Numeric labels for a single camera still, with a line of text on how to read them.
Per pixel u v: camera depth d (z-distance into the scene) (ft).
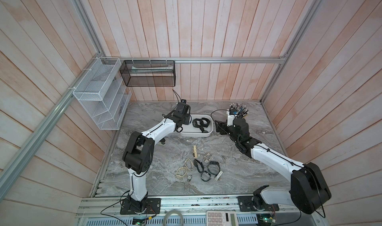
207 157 2.96
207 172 2.68
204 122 3.43
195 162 2.82
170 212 2.30
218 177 2.62
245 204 2.39
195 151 2.88
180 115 2.40
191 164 2.82
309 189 1.37
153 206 2.40
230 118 2.42
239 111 2.96
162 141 3.04
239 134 2.10
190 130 3.31
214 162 2.75
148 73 3.41
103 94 2.35
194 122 3.40
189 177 2.71
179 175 2.69
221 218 2.27
